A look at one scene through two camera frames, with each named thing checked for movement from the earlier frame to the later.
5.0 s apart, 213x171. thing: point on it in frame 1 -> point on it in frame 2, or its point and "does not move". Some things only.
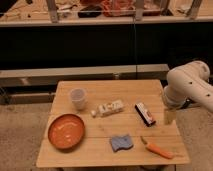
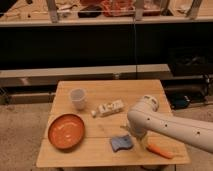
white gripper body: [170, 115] -> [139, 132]
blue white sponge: [121, 142] does not move
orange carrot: [157, 150] does not move
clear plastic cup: [78, 96] does not move
